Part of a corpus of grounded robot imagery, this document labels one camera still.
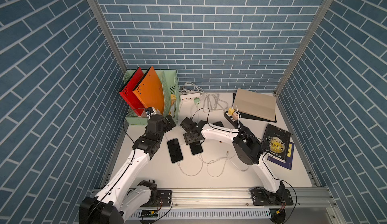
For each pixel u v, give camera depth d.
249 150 0.55
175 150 0.89
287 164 0.84
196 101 1.15
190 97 1.13
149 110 0.68
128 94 0.82
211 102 1.15
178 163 0.85
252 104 1.13
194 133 0.70
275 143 0.91
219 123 1.02
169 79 1.04
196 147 0.92
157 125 0.61
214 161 0.85
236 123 0.99
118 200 0.40
